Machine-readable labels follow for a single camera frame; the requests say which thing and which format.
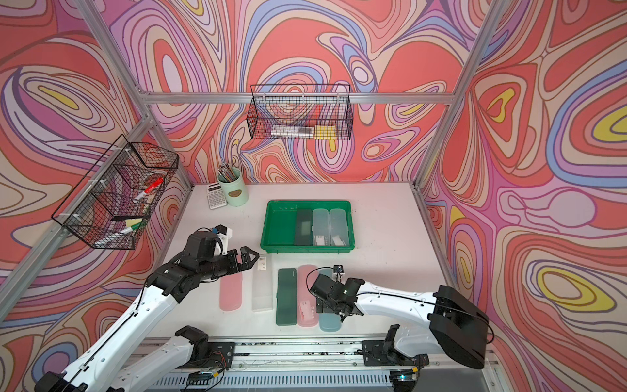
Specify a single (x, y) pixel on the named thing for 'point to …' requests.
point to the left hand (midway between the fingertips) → (251, 259)
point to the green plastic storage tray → (279, 226)
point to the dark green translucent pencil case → (304, 228)
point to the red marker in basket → (152, 186)
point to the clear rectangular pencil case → (263, 284)
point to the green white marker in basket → (131, 225)
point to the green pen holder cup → (235, 191)
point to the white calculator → (216, 196)
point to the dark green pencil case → (286, 297)
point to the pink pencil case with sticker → (307, 315)
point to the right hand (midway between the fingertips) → (335, 310)
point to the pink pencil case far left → (231, 291)
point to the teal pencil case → (329, 322)
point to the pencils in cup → (226, 172)
